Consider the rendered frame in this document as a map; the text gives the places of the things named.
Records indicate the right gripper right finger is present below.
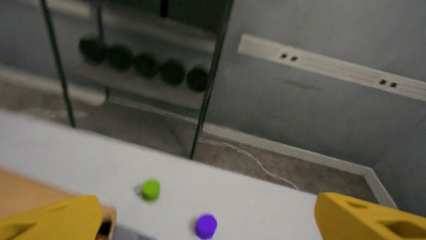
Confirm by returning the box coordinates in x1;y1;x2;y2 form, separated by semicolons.
314;193;426;240

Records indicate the green cylinder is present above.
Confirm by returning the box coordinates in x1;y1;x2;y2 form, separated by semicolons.
142;182;160;206

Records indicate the purple cylinder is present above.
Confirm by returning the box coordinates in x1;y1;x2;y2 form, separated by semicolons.
196;216;218;240

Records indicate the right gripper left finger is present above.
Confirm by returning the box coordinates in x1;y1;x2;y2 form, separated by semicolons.
0;195;102;240

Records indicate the tan stepped cylindrical bar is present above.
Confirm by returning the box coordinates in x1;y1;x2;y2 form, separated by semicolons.
0;172;117;240

